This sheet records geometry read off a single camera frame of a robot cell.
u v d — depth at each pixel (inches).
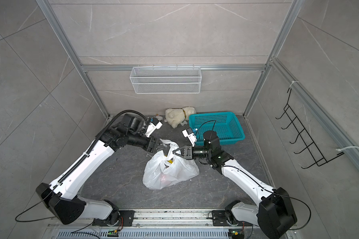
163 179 31.4
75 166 16.6
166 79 39.6
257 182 17.8
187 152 25.2
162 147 25.7
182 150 26.1
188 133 26.4
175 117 41.4
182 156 26.4
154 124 24.5
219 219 28.7
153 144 23.7
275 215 15.5
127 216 28.9
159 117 44.6
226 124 44.7
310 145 24.6
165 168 27.9
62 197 15.4
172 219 29.4
